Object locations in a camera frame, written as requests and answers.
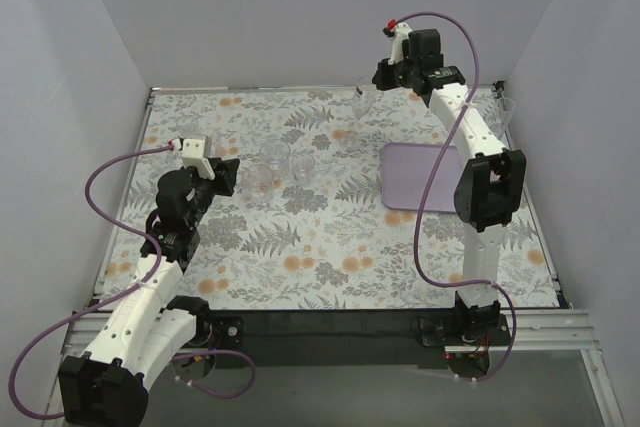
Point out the clear wine glass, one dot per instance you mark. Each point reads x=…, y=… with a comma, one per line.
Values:
x=500, y=116

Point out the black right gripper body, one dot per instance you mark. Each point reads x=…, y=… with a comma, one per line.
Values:
x=382, y=76

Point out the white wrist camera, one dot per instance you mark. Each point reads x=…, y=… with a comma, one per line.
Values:
x=195, y=152
x=398, y=32

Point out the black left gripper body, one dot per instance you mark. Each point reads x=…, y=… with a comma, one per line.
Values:
x=224, y=173

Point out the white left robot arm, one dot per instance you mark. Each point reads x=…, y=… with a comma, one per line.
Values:
x=109, y=383

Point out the aluminium frame rail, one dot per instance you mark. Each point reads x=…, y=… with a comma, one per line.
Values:
x=537, y=330

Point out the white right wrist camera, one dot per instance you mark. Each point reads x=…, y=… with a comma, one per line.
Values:
x=398, y=32

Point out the clear tall tumbler glass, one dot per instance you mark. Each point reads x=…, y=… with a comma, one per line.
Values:
x=276, y=155

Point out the lilac plastic tray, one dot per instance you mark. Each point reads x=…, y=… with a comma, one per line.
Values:
x=405, y=169

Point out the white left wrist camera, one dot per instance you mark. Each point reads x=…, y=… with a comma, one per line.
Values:
x=195, y=152

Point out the floral patterned tablecloth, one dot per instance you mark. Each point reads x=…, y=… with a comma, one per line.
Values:
x=331, y=243

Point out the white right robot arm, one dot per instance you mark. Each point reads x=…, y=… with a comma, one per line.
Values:
x=490, y=188

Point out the clear champagne flute glass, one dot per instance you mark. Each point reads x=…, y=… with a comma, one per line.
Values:
x=364, y=97

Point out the clear faceted tumbler glass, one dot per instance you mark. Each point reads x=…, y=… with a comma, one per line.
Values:
x=258, y=185

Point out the small clear tumbler glass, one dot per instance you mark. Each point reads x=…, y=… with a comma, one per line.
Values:
x=302, y=166

